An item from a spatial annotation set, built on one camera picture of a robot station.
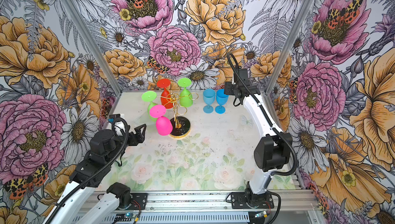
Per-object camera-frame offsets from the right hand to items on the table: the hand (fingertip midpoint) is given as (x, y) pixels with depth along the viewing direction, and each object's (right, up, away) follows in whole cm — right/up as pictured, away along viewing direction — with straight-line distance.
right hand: (231, 90), depth 87 cm
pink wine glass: (-35, -19, -8) cm, 41 cm away
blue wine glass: (-3, -4, +12) cm, 13 cm away
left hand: (-45, -20, -15) cm, 52 cm away
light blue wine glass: (-12, -4, +10) cm, 16 cm away
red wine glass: (-34, -5, -8) cm, 35 cm away
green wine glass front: (-42, -4, -9) cm, 43 cm away
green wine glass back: (-25, -4, -1) cm, 25 cm away
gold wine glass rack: (-29, -21, +13) cm, 38 cm away
